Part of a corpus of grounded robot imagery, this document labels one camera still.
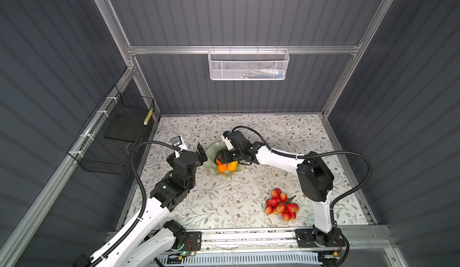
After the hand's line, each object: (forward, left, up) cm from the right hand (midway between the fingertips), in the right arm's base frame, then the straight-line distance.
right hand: (222, 156), depth 89 cm
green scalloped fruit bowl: (-1, +7, -7) cm, 10 cm away
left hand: (-6, +12, +17) cm, 22 cm away
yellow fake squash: (-2, -5, -5) cm, 7 cm away
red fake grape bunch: (-21, -26, -5) cm, 34 cm away
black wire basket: (-6, +46, +19) cm, 50 cm away
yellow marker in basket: (+8, +34, +19) cm, 40 cm away
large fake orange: (-3, +1, -5) cm, 6 cm away
